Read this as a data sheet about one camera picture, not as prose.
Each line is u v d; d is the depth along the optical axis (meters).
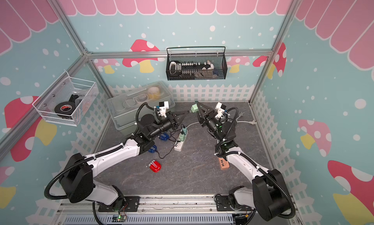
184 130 0.94
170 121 0.64
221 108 0.70
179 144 0.94
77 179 0.42
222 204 0.74
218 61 0.94
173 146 0.93
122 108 0.92
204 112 0.65
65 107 0.70
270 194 0.41
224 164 0.85
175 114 0.67
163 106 0.69
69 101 0.73
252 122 1.06
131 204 0.74
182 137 0.92
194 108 0.67
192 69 0.87
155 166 0.85
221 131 0.57
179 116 0.68
